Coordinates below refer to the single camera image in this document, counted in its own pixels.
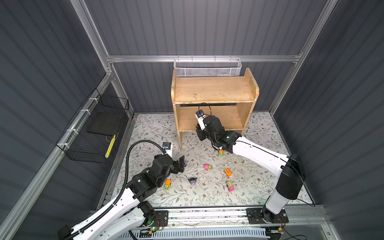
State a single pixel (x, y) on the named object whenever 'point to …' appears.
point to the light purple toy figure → (185, 162)
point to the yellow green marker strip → (110, 146)
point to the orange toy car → (228, 172)
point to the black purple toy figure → (192, 180)
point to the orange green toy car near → (167, 183)
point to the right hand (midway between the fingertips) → (200, 126)
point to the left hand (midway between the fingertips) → (176, 156)
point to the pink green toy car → (207, 167)
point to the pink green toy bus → (230, 187)
